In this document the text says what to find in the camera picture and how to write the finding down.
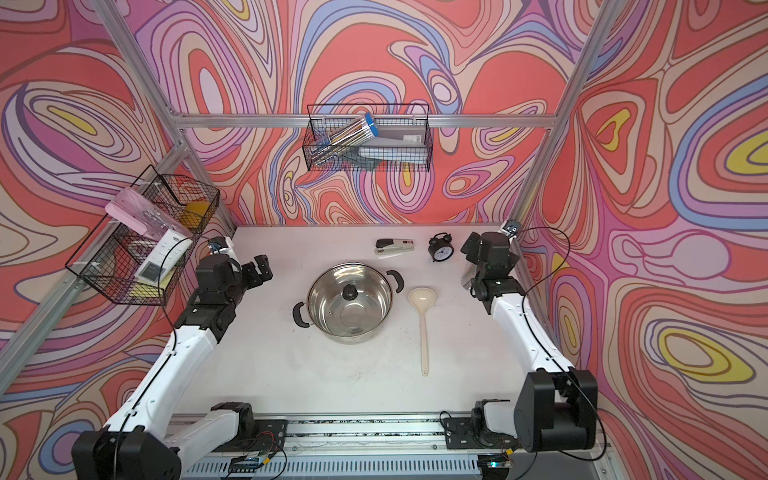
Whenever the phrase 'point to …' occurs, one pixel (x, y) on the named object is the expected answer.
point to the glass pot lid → (349, 300)
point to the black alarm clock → (440, 247)
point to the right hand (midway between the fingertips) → (487, 248)
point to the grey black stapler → (390, 246)
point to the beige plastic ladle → (422, 299)
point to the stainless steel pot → (343, 339)
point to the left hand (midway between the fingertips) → (254, 261)
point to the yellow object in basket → (194, 212)
